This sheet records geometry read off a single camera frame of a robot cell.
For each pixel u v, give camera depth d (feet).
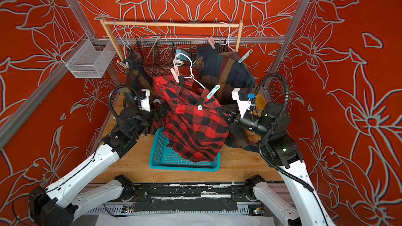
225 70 2.37
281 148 1.33
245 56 2.06
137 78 2.48
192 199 2.38
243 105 1.49
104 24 2.13
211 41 2.31
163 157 2.79
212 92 1.63
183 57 2.12
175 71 1.73
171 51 3.31
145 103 1.94
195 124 1.96
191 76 1.66
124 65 2.14
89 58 2.93
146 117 2.00
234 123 1.52
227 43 2.19
